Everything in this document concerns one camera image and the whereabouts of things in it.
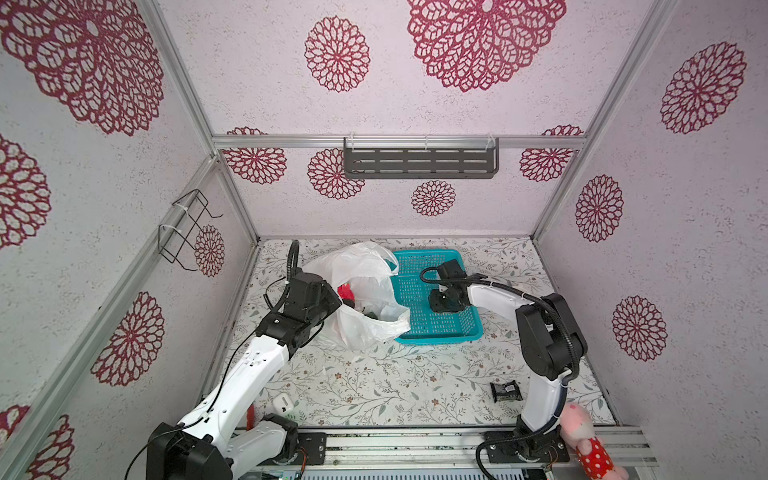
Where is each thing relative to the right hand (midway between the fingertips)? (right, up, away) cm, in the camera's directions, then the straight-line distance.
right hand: (435, 300), depth 98 cm
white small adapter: (-44, -25, -19) cm, 54 cm away
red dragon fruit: (-29, +2, -3) cm, 29 cm away
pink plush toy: (+29, -28, -28) cm, 49 cm away
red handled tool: (-51, -28, -22) cm, 62 cm away
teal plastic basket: (-7, +1, +5) cm, 9 cm away
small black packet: (+16, -23, -17) cm, 33 cm away
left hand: (-30, +2, -17) cm, 34 cm away
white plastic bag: (-19, -4, -8) cm, 21 cm away
